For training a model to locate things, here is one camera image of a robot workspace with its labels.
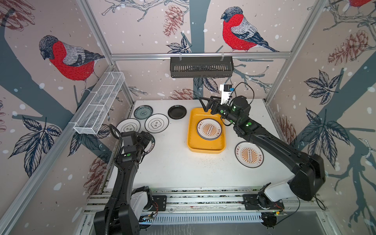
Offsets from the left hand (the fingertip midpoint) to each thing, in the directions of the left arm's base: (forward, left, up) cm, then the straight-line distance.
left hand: (148, 134), depth 84 cm
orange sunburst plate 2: (+18, -38, -12) cm, 44 cm away
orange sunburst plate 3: (-6, -62, -14) cm, 64 cm away
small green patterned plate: (+29, +14, -15) cm, 36 cm away
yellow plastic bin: (0, -28, -13) cm, 31 cm away
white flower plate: (+17, +22, -16) cm, 32 cm away
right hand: (+8, -33, +23) cm, 41 cm away
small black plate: (+28, -14, -13) cm, 34 cm away
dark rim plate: (-1, +2, -15) cm, 15 cm away
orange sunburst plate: (+9, -37, -13) cm, 41 cm away
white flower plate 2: (+19, +1, -15) cm, 24 cm away
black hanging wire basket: (+48, -33, +14) cm, 60 cm away
